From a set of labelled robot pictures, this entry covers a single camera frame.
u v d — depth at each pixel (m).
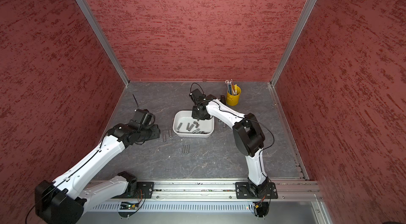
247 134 0.52
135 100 1.10
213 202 0.72
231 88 1.01
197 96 0.73
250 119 0.52
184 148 0.87
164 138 0.90
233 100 1.03
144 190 0.76
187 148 0.87
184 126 0.97
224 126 0.96
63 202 0.37
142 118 0.60
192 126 0.96
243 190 0.73
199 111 0.67
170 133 0.93
